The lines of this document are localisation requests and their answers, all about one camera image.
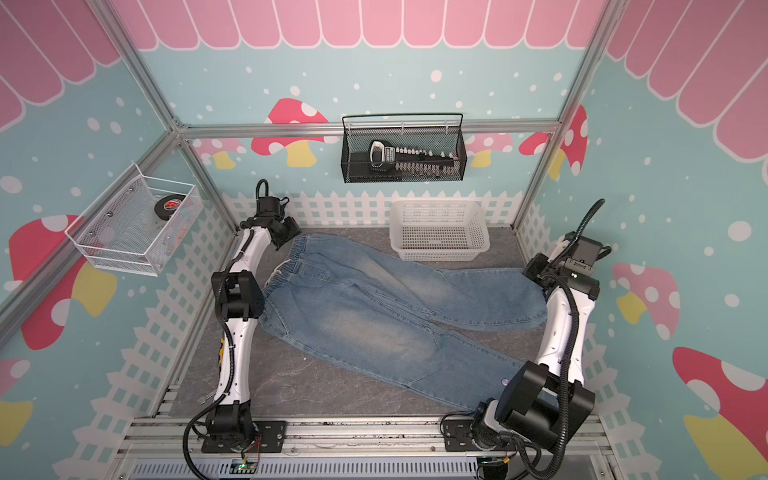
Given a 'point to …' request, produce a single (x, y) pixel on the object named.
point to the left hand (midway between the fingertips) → (295, 233)
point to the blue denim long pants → (400, 322)
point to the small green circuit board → (243, 466)
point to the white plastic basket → (438, 229)
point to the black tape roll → (166, 205)
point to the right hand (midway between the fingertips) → (535, 263)
